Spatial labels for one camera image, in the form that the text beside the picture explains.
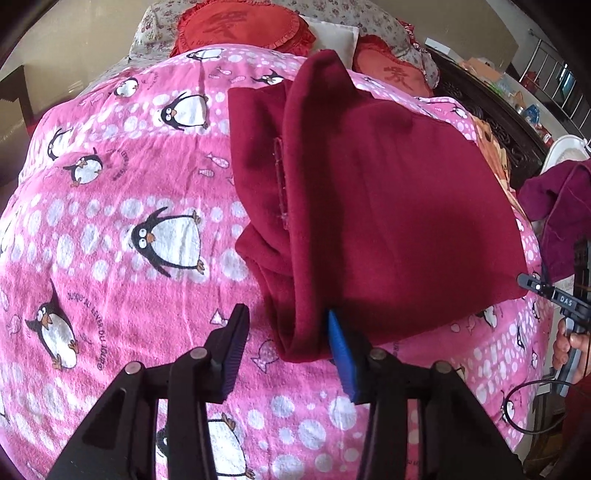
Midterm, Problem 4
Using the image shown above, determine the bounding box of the small red heart cushion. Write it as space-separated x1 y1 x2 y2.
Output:
353 34 435 97

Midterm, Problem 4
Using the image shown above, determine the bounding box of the dark wooden table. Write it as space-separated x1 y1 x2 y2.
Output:
0 65 28 153

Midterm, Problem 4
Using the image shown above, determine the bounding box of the pink penguin print blanket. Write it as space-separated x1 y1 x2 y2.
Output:
0 44 555 480

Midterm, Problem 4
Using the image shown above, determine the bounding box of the clutter of small packages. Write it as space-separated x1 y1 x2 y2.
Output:
457 55 555 144

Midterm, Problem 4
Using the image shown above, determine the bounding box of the large floral pillow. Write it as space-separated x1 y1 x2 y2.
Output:
277 0 439 88

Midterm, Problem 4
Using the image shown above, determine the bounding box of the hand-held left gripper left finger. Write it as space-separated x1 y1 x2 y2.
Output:
46 302 252 480

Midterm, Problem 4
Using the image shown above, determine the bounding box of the peach cloth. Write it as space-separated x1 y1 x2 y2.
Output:
471 115 513 190

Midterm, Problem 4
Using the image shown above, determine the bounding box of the small floral pillow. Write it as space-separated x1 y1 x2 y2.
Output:
129 0 185 61

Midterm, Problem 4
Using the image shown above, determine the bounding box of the metal railing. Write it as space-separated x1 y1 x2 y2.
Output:
505 30 573 121

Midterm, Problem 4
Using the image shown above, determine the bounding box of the person's right hand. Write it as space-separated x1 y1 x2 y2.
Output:
551 318 591 384

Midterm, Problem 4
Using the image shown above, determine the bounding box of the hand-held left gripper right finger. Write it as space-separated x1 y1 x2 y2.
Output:
325 309 525 480

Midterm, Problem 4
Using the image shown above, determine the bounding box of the large red heart cushion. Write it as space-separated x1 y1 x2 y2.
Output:
170 4 317 58

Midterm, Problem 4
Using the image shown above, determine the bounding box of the black cable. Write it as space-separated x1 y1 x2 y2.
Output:
502 323 591 435

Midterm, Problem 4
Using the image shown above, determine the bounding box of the person's right forearm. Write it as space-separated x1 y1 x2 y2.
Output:
561 374 591 467

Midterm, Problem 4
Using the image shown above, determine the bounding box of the white plastic chair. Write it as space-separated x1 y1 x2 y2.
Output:
545 136 591 169

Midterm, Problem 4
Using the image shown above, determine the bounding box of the white pillow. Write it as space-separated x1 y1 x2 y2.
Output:
298 14 361 65

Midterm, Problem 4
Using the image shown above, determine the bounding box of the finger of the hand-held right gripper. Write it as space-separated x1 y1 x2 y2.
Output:
517 273 557 301

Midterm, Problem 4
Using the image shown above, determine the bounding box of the maroon cloth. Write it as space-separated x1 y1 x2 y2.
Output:
517 159 591 282

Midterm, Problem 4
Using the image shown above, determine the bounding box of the dark red fleece garment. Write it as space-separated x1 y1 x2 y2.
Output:
228 48 529 363

